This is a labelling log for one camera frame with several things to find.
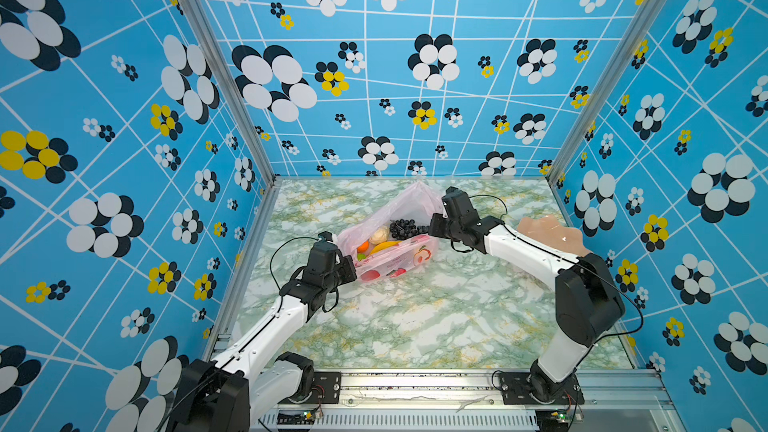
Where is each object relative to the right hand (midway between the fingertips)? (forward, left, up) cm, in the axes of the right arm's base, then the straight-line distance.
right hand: (433, 223), depth 92 cm
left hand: (-12, +23, -2) cm, 27 cm away
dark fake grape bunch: (+3, +9, -7) cm, 12 cm away
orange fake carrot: (-3, +23, -11) cm, 26 cm away
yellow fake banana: (-2, +15, -10) cm, 18 cm away
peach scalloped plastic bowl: (+4, -41, -11) cm, 42 cm away
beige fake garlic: (-1, +17, -6) cm, 18 cm away
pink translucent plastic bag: (+2, +13, -11) cm, 17 cm away
